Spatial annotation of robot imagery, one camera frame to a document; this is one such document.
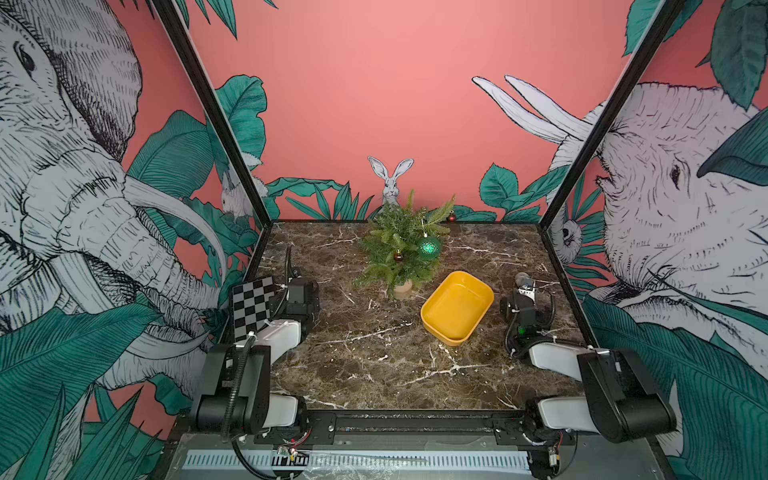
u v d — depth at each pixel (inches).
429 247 27.1
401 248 27.7
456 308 37.1
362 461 27.6
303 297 28.1
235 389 15.6
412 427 29.8
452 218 30.8
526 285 31.3
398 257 27.6
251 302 36.7
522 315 27.5
